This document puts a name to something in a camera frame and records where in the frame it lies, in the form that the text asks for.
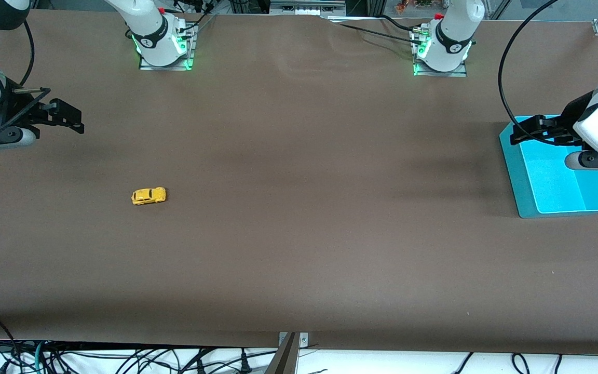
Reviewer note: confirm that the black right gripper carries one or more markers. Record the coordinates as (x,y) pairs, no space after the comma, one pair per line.
(12,111)

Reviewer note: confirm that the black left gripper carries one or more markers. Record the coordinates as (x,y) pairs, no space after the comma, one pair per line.
(568,119)

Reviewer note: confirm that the yellow toy beetle car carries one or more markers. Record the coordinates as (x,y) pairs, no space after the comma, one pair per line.
(148,196)

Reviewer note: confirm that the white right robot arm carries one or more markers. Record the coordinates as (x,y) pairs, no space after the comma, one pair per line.
(148,26)

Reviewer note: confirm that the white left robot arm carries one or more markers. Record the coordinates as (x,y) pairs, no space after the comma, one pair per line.
(452,31)

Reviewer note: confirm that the turquoise plastic bin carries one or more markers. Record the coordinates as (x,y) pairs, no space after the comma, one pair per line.
(553,187)

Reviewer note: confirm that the small orange object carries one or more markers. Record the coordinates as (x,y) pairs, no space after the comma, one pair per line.
(402,7)

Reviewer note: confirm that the grey metal box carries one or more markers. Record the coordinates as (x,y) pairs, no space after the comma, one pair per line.
(304,8)

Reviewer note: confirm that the grey support beam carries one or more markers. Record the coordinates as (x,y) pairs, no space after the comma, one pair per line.
(283,363)

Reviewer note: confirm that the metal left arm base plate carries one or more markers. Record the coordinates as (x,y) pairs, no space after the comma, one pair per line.
(462,71)

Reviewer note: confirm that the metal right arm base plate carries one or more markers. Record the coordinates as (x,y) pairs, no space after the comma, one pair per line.
(190,49)

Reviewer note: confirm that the small metal bracket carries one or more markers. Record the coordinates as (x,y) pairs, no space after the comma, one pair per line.
(304,340)

